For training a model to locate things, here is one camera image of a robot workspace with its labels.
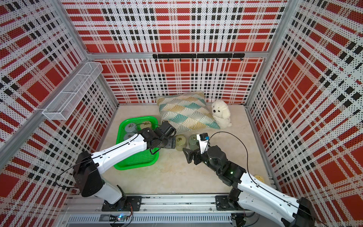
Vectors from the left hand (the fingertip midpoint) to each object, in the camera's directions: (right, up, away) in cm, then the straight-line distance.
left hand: (169, 142), depth 83 cm
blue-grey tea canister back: (-29, +7, +13) cm, 32 cm away
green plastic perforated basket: (-17, -13, +8) cm, 22 cm away
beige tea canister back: (-18, +10, +13) cm, 24 cm away
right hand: (+13, -1, -10) cm, 17 cm away
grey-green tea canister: (+14, -2, +6) cm, 16 cm away
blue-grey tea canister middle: (-28, +3, +9) cm, 30 cm away
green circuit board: (-25, -36, -13) cm, 45 cm away
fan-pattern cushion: (+10, +19, +13) cm, 25 cm away
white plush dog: (+33, +17, +10) cm, 39 cm away
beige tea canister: (+6, -2, +6) cm, 9 cm away
